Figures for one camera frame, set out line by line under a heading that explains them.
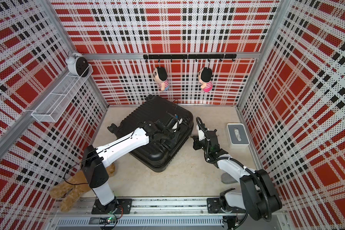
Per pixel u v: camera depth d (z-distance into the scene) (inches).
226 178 32.0
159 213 28.3
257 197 16.3
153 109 36.7
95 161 17.2
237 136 37.7
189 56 34.8
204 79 37.9
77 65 30.9
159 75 35.7
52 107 27.4
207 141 25.9
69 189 28.9
